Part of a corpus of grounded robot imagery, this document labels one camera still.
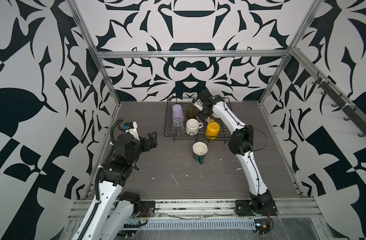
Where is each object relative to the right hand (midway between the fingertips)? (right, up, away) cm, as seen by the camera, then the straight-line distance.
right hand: (204, 111), depth 101 cm
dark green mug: (-5, -23, -13) cm, 27 cm away
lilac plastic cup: (-18, 0, -5) cm, 19 cm away
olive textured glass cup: (-9, -1, +3) cm, 9 cm away
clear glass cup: (-18, -10, -5) cm, 21 cm away
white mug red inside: (-8, -9, -7) cm, 14 cm away
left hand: (-31, -11, -30) cm, 44 cm away
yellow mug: (+3, -11, -10) cm, 15 cm away
